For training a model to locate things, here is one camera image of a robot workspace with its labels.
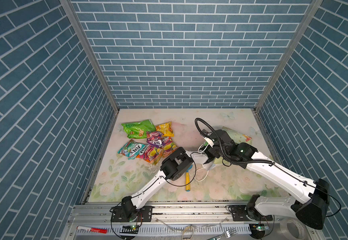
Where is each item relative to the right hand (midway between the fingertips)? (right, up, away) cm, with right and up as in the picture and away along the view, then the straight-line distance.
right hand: (212, 139), depth 78 cm
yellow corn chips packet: (-27, +4, +27) cm, 39 cm away
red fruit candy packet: (-25, -4, +19) cm, 32 cm away
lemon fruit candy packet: (-34, -12, +15) cm, 39 cm away
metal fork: (+5, -43, -10) cm, 44 cm away
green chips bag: (-45, +4, +21) cm, 50 cm away
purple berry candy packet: (-33, -2, +18) cm, 38 cm away
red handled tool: (-56, -41, -9) cm, 70 cm away
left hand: (+19, -6, +15) cm, 26 cm away
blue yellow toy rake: (-13, -24, +6) cm, 28 cm away
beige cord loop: (-15, -43, -7) cm, 46 cm away
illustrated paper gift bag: (-6, -11, -1) cm, 12 cm away
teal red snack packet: (-48, -8, +15) cm, 51 cm away
